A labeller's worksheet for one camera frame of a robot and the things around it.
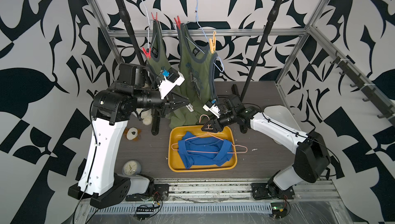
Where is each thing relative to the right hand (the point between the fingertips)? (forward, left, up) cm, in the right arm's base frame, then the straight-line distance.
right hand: (203, 125), depth 76 cm
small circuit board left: (-35, +27, -18) cm, 48 cm away
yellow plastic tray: (-12, +15, -18) cm, 27 cm away
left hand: (-3, +7, +25) cm, 26 cm away
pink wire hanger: (+3, 0, +5) cm, 5 cm away
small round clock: (-15, +36, -14) cm, 42 cm away
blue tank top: (-7, -1, -15) cm, 16 cm away
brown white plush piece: (+4, +41, -16) cm, 44 cm away
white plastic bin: (+17, -50, -17) cm, 56 cm away
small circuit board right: (-33, -34, -20) cm, 51 cm away
